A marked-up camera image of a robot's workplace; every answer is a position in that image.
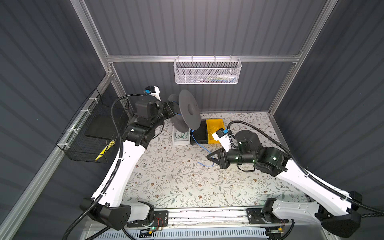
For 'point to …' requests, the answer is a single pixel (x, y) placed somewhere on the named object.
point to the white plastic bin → (181, 138)
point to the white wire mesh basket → (207, 70)
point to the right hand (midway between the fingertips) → (208, 158)
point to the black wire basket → (92, 136)
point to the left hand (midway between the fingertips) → (174, 102)
